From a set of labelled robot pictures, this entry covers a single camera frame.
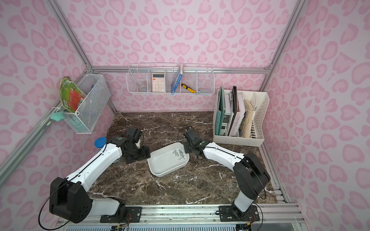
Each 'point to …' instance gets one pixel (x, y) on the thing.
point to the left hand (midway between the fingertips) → (144, 154)
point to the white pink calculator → (158, 82)
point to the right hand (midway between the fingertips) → (187, 144)
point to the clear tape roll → (142, 87)
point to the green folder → (219, 114)
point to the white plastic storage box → (166, 159)
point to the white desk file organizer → (260, 101)
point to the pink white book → (240, 116)
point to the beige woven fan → (249, 118)
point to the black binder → (235, 109)
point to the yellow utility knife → (188, 88)
